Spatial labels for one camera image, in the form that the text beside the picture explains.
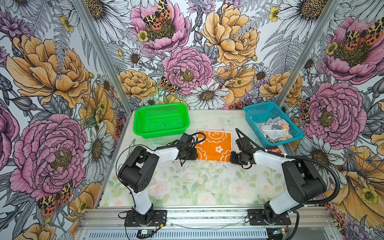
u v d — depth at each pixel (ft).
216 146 3.28
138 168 1.62
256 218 2.41
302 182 1.50
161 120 3.79
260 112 3.89
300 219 2.26
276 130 3.30
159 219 2.41
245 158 2.33
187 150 2.74
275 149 3.16
